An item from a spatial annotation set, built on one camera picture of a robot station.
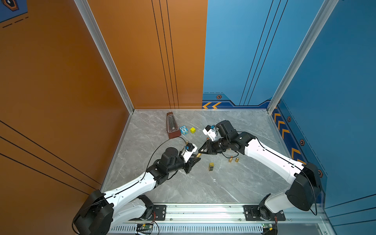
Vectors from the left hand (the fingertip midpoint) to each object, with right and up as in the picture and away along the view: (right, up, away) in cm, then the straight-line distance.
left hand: (198, 155), depth 78 cm
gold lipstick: (0, +1, -4) cm, 4 cm away
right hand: (+1, +3, -3) cm, 4 cm away
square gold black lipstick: (+9, -9, +13) cm, 18 cm away
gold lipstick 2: (+20, -5, +12) cm, 24 cm away
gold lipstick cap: (+25, -5, +12) cm, 28 cm away
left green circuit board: (-27, -33, -6) cm, 43 cm away
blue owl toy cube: (-10, +12, +28) cm, 32 cm away
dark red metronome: (-17, +14, +20) cm, 29 cm away
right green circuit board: (+36, -34, -6) cm, 49 cm away
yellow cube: (-3, +12, +27) cm, 29 cm away
